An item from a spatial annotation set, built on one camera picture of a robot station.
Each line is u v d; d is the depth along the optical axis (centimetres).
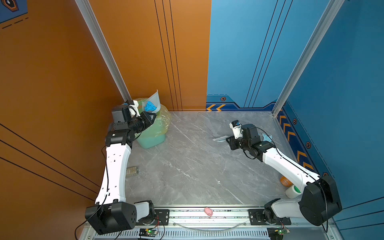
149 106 75
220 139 88
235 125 74
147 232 71
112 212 38
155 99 74
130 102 63
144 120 63
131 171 85
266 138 103
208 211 74
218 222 73
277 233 71
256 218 72
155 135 85
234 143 74
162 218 73
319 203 42
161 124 83
